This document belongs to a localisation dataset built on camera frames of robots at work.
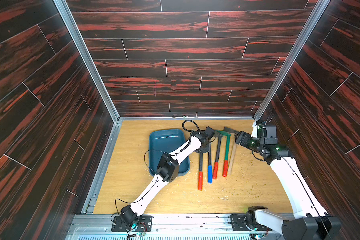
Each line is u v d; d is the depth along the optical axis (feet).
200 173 2.90
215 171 2.97
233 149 3.31
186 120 3.13
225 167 3.01
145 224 2.36
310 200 1.31
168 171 2.18
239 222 2.41
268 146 1.80
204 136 2.48
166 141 3.50
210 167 3.05
